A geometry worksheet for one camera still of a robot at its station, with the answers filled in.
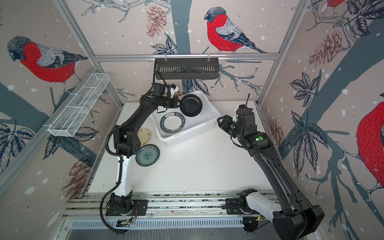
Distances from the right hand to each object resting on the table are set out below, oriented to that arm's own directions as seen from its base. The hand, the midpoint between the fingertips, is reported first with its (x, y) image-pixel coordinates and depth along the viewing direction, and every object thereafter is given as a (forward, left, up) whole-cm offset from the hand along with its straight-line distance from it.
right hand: (217, 121), depth 72 cm
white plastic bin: (+25, +6, -29) cm, 39 cm away
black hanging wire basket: (+48, +19, +1) cm, 51 cm away
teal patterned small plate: (-5, +42, -28) cm, 51 cm away
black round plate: (+22, +15, -11) cm, 29 cm away
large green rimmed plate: (+20, +30, -26) cm, 44 cm away
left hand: (+21, +20, -7) cm, 30 cm away
